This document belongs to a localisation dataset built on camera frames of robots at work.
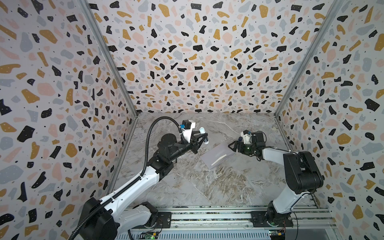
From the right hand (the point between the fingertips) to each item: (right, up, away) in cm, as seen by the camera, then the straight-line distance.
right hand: (232, 144), depth 95 cm
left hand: (-17, +9, -29) cm, 35 cm away
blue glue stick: (-19, +9, -28) cm, 35 cm away
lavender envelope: (-9, -7, +2) cm, 11 cm away
